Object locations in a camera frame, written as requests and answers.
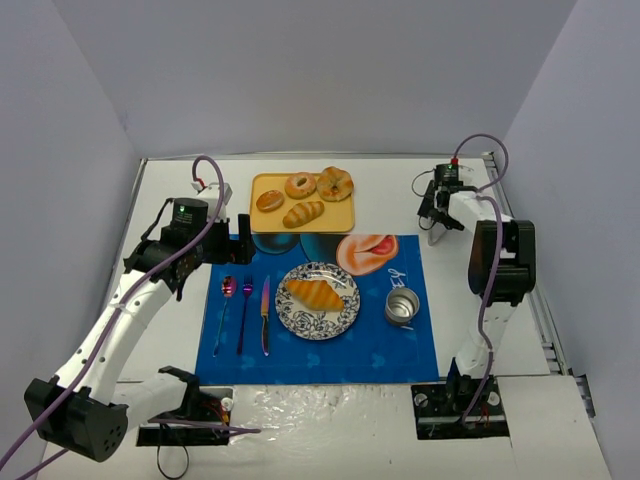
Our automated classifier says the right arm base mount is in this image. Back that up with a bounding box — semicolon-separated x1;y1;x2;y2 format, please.
411;379;510;441

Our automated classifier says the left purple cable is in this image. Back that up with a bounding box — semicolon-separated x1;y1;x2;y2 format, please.
0;155;262;480

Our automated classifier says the large striped croissant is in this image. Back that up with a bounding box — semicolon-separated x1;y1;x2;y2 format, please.
286;279;344;312

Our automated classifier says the glazed round bun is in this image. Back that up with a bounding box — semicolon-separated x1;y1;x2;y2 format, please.
255;189;285;213

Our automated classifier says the yellow tray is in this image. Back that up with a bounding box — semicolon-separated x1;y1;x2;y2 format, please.
249;172;355;233

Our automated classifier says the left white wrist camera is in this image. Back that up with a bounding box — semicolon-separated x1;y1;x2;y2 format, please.
191;180;233;208

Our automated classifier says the ring bagel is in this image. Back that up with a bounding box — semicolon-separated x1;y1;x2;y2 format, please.
284;172;316;200

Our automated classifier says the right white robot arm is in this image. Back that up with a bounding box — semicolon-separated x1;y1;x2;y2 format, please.
417;158;536;396

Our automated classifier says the blue printed placemat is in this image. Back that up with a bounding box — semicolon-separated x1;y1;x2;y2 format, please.
195;233;440;385

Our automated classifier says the metal cup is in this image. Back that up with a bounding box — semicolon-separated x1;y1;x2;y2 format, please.
384;287;420;327

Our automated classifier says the iridescent knife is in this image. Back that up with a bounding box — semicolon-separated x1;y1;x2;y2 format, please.
260;276;270;357

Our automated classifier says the small striped croissant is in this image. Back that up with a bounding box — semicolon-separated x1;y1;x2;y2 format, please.
282;201;325;229

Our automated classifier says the blue floral plate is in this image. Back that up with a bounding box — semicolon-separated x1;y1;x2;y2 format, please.
275;262;361;341

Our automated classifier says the iridescent fork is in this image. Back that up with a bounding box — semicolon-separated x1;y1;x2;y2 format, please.
236;275;254;355

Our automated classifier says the twisted brown bread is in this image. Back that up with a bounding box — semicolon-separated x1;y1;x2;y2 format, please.
316;166;354;202

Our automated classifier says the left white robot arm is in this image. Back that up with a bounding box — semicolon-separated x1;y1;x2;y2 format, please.
24;198;255;462

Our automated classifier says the iridescent spoon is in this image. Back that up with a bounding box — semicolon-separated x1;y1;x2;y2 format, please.
212;275;237;357

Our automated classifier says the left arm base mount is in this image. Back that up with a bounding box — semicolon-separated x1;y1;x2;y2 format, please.
135;387;234;447

